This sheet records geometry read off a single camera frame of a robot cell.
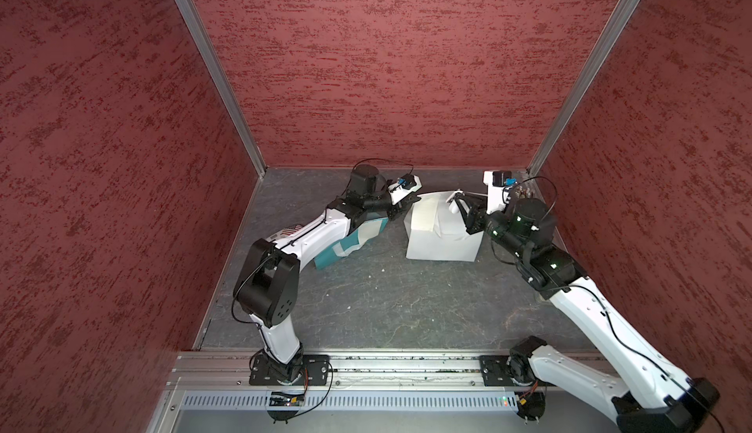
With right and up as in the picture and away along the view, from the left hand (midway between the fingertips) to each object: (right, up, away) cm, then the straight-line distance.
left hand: (415, 198), depth 82 cm
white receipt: (+3, -5, +3) cm, 6 cm away
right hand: (+8, -1, -13) cm, 15 cm away
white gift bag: (+6, -10, +5) cm, 13 cm away
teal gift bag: (-14, -9, -1) cm, 17 cm away
